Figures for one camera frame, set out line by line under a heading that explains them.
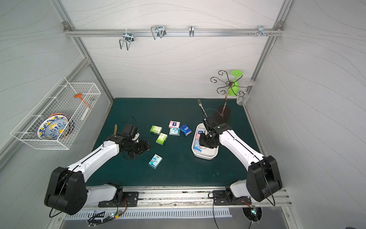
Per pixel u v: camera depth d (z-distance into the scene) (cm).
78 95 79
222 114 108
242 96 80
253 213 72
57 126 63
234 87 86
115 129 103
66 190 40
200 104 118
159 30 76
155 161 84
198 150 90
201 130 95
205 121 68
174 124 101
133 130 70
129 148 69
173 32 78
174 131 98
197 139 92
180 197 75
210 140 60
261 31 77
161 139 94
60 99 71
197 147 90
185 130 99
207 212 70
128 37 78
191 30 73
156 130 99
